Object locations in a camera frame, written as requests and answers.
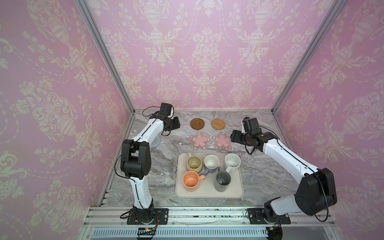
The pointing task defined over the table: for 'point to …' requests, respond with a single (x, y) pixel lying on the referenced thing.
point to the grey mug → (222, 180)
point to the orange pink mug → (191, 180)
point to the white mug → (232, 161)
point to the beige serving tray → (206, 189)
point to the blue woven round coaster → (156, 141)
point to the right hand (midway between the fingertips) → (236, 136)
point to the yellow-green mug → (193, 163)
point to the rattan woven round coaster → (218, 124)
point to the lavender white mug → (211, 163)
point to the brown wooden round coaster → (197, 123)
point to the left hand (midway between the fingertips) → (178, 124)
